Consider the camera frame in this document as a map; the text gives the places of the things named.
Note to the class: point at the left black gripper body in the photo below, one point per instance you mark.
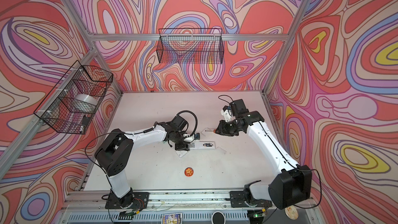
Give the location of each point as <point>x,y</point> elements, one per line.
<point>179,141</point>

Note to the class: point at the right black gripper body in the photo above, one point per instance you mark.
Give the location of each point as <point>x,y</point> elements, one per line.
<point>230,128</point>

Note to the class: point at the white battery cover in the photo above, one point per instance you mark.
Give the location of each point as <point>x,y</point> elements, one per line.
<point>205,133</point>

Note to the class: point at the long remote battery cover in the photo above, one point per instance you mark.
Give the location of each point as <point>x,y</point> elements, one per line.
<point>222,151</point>

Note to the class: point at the long white remote control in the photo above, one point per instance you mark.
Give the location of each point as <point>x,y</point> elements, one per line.
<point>198,145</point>

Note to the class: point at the orange black screwdriver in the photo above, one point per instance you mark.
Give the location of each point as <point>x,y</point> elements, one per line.
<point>209,130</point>

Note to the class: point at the small white remote control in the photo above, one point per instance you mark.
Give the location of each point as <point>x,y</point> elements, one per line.
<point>182,153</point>

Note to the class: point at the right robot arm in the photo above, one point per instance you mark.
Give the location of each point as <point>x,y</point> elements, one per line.
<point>292,182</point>

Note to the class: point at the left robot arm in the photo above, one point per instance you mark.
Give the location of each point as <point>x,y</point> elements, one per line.
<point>114,153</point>

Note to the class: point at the red round badge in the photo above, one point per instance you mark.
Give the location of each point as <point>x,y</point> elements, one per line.
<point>188,171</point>

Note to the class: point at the colourful printed card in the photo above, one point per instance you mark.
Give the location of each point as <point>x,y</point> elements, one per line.
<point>174,218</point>

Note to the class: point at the black round cup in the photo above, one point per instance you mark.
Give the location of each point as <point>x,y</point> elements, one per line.
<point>218,218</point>

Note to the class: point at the small black item in basket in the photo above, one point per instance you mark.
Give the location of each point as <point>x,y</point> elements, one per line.
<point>85,121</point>

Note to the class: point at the white roll in basket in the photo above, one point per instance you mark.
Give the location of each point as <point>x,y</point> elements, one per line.
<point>85,103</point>

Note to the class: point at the beige round disc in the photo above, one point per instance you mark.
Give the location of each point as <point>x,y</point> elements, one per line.
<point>292,212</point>

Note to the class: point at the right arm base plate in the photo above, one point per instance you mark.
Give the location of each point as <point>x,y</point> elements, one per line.
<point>240,199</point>

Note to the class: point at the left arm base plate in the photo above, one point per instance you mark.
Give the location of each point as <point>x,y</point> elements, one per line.
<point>135,201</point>

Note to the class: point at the back black wire basket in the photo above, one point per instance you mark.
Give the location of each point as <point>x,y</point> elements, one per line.
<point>190,46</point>

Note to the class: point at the black wire basket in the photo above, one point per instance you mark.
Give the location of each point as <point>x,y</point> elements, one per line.
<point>190,46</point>
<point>59,114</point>

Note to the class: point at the left black wire basket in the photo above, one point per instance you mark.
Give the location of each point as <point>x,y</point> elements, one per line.
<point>59,114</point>

